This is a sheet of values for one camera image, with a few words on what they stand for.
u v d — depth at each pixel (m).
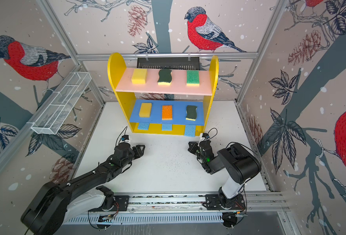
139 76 0.75
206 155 0.72
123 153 0.67
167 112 0.93
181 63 0.96
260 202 0.76
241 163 0.48
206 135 0.85
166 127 1.01
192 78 0.74
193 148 0.83
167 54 0.92
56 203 0.41
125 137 0.78
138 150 0.79
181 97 1.25
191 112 0.92
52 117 0.72
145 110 0.96
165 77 0.75
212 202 0.73
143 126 1.03
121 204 0.73
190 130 1.00
